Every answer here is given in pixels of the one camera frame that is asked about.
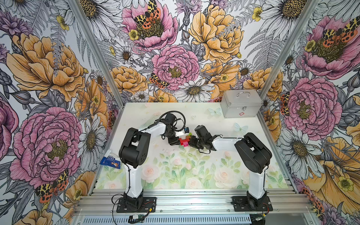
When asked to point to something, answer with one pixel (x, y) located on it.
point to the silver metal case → (241, 103)
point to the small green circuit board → (136, 216)
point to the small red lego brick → (182, 140)
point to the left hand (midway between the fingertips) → (175, 140)
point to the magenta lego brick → (185, 144)
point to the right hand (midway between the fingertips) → (189, 145)
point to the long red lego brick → (182, 144)
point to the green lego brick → (190, 134)
